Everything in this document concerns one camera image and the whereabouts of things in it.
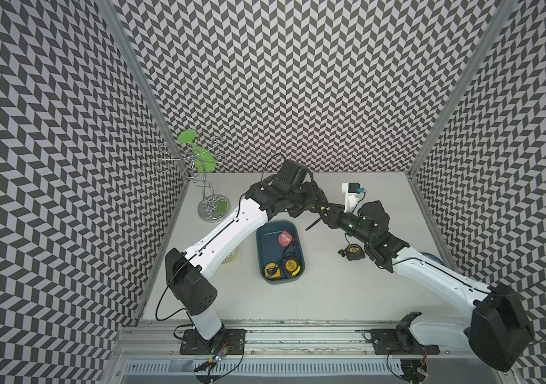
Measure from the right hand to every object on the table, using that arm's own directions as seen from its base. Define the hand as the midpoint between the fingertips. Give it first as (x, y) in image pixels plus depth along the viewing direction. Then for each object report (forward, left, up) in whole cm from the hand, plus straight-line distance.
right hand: (316, 208), depth 76 cm
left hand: (0, -1, +3) cm, 3 cm away
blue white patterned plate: (-8, -44, -21) cm, 49 cm away
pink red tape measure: (+1, +10, -22) cm, 24 cm away
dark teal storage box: (-3, +12, -23) cm, 27 cm away
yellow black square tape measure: (-12, +15, -21) cm, 29 cm away
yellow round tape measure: (-11, +8, -21) cm, 25 cm away
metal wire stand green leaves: (+20, +41, +5) cm, 46 cm away
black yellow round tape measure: (-2, -1, +2) cm, 3 cm away
